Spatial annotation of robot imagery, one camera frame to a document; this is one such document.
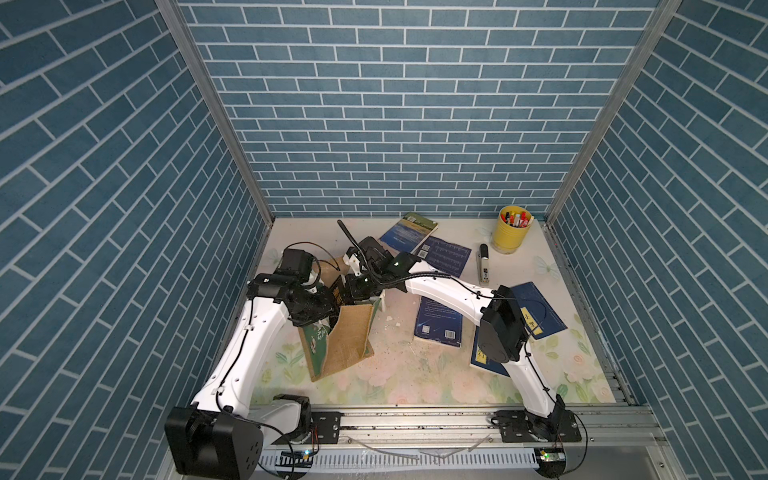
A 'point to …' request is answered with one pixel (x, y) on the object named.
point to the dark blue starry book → (438, 322)
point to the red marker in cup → (524, 220)
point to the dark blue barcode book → (444, 256)
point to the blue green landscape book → (409, 232)
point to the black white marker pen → (484, 254)
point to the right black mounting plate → (521, 426)
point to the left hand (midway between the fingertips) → (339, 309)
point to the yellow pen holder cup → (509, 239)
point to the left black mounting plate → (328, 424)
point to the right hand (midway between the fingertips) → (341, 297)
